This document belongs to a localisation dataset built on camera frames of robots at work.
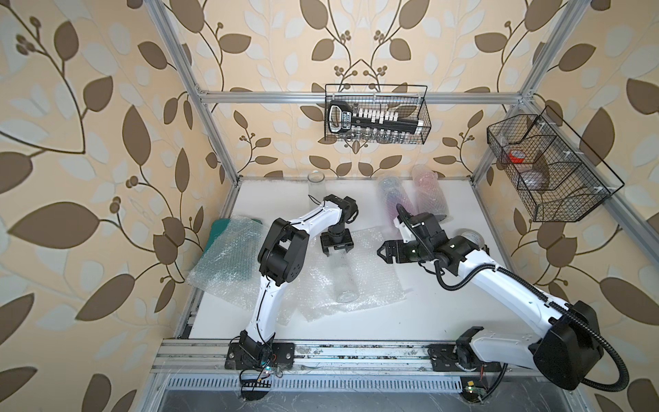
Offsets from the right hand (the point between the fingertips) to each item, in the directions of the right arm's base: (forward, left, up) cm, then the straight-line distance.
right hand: (388, 251), depth 81 cm
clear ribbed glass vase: (+27, +23, +4) cm, 36 cm away
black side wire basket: (+11, -48, +20) cm, 53 cm away
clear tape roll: (+12, -36, -13) cm, 40 cm away
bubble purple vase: (+28, -7, -4) cm, 29 cm away
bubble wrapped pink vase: (+28, -22, -5) cm, 36 cm away
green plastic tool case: (+16, +62, -7) cm, 65 cm away
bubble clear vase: (-5, +14, -10) cm, 18 cm away
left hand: (+8, +16, -11) cm, 21 cm away
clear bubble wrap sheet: (+1, +53, -7) cm, 54 cm away
